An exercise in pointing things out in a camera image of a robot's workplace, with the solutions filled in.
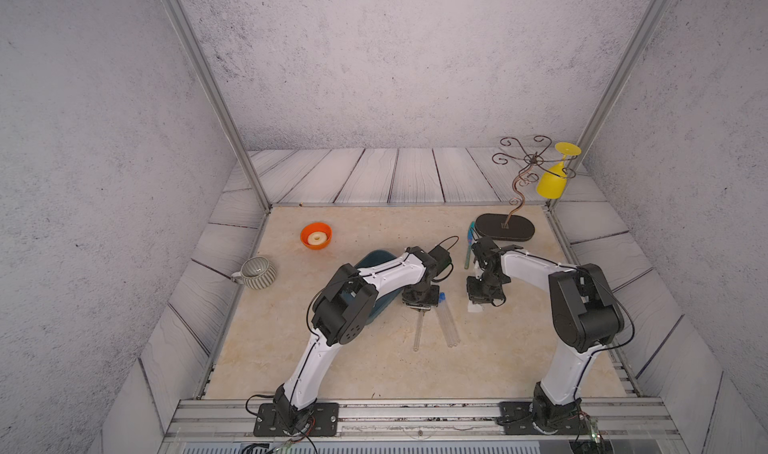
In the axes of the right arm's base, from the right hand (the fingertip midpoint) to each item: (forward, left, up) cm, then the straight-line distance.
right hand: (475, 299), depth 94 cm
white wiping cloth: (-3, +1, +1) cm, 3 cm away
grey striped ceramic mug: (+8, +70, +3) cm, 70 cm away
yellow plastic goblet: (+30, -26, +20) cm, 45 cm away
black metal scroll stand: (+29, -15, +1) cm, 32 cm away
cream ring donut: (+22, +53, +4) cm, 57 cm away
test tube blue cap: (-8, +9, 0) cm, 12 cm away
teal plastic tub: (-5, +27, +7) cm, 29 cm away
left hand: (-4, +13, 0) cm, 14 cm away
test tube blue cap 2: (-9, +9, -1) cm, 12 cm away
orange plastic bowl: (+27, +54, +4) cm, 61 cm away
